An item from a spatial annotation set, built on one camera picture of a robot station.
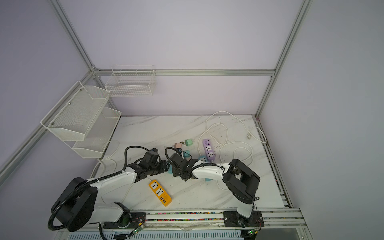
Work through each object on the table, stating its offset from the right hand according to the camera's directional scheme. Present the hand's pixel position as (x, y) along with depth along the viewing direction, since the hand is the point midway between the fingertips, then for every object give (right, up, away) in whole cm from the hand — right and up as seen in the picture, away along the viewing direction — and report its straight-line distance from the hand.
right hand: (174, 168), depth 87 cm
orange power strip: (-4, -13, -9) cm, 16 cm away
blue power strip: (+18, +5, +7) cm, 19 cm away
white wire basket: (-30, +54, +9) cm, 62 cm away
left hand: (-6, -1, +2) cm, 6 cm away
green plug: (+7, +14, +16) cm, 23 cm away
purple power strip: (+21, +10, +11) cm, 26 cm away
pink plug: (0, +12, +14) cm, 19 cm away
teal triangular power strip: (-2, 0, -2) cm, 3 cm away
